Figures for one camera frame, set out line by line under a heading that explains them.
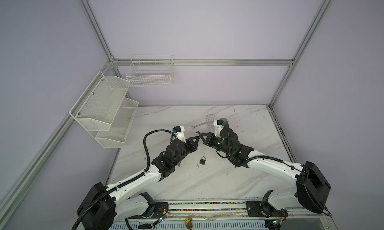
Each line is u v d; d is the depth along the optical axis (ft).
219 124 2.38
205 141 2.31
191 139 2.25
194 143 2.45
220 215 2.40
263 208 2.15
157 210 2.39
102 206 1.30
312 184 1.38
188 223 2.25
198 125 3.53
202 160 2.97
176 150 1.88
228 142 1.88
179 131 2.29
